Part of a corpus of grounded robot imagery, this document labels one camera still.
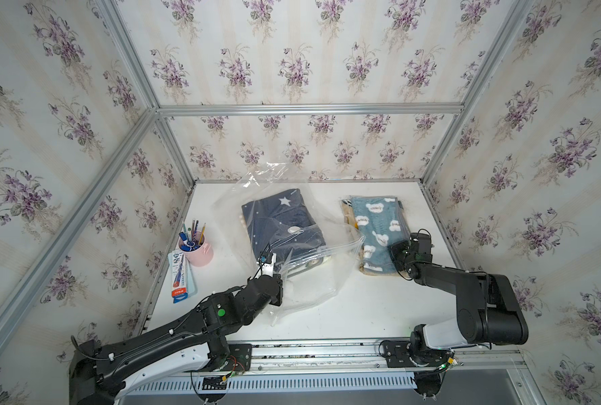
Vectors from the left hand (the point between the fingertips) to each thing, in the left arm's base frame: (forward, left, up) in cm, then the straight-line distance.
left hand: (284, 280), depth 75 cm
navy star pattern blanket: (+27, +1, -7) cm, 28 cm away
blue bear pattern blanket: (+27, -37, -7) cm, 46 cm away
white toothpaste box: (+4, +36, -9) cm, 37 cm away
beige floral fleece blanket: (+27, -26, -10) cm, 38 cm away
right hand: (+18, -40, -9) cm, 45 cm away
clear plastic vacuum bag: (+2, -7, -13) cm, 15 cm away
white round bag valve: (+22, -3, -4) cm, 22 cm away
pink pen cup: (+12, +30, -4) cm, 33 cm away
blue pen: (+14, +35, -3) cm, 38 cm away
